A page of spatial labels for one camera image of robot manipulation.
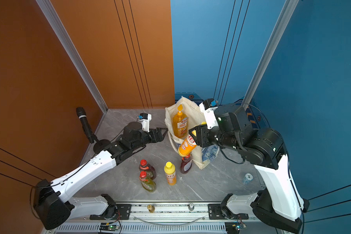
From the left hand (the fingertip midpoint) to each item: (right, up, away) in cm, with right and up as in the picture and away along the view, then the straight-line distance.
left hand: (164, 128), depth 75 cm
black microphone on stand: (-46, -12, +22) cm, 52 cm away
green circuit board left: (-29, -49, -3) cm, 57 cm away
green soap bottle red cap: (-8, -27, -3) cm, 28 cm away
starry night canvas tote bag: (+21, -15, +3) cm, 26 cm away
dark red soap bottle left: (-9, -19, -2) cm, 21 cm away
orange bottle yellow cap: (+3, -19, -7) cm, 21 cm away
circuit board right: (+34, -48, -5) cm, 59 cm away
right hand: (+14, 0, -21) cm, 26 cm away
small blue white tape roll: (+46, -27, +4) cm, 53 cm away
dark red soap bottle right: (+11, -20, +3) cm, 23 cm away
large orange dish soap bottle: (+8, +2, +17) cm, 19 cm away
